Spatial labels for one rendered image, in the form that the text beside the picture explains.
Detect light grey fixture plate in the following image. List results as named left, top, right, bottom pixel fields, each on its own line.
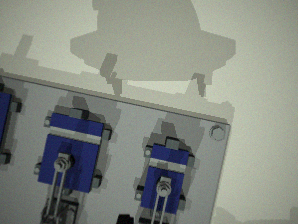
left=0, top=75, right=230, bottom=224

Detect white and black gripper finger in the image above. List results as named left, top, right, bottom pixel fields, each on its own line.
left=116, top=214, right=134, bottom=224

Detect dark blue rectangular plate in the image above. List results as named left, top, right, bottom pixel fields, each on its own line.
left=0, top=92, right=15, bottom=154

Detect blue rectangular block with slot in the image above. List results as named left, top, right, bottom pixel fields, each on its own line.
left=37, top=113, right=106, bottom=193
left=140, top=143, right=189, bottom=214

